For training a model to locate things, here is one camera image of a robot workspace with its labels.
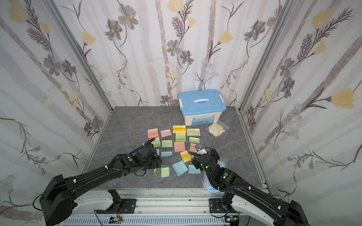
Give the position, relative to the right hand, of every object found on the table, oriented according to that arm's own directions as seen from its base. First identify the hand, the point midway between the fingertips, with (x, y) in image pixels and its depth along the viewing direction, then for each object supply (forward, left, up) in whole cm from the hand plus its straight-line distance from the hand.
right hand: (205, 151), depth 79 cm
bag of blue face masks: (-16, -2, -13) cm, 20 cm away
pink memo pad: (+20, +36, -17) cm, 45 cm away
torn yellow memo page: (+23, +5, -17) cm, 29 cm away
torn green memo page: (+16, +5, -16) cm, 23 cm away
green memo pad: (+18, +15, -16) cm, 28 cm away
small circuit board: (-33, +46, -14) cm, 59 cm away
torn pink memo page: (+9, +6, -15) cm, 18 cm away
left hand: (-5, +27, -8) cm, 28 cm away
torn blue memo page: (-7, +6, -15) cm, 17 cm away
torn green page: (+12, +25, -16) cm, 32 cm away
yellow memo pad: (+26, +16, -18) cm, 35 cm away
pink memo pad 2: (+10, +16, -17) cm, 25 cm away
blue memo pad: (-6, +14, -15) cm, 21 cm away
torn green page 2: (-8, +24, -16) cm, 30 cm away
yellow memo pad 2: (+2, +11, -15) cm, 19 cm away
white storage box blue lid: (+34, 0, -1) cm, 34 cm away
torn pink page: (+21, +27, -17) cm, 38 cm away
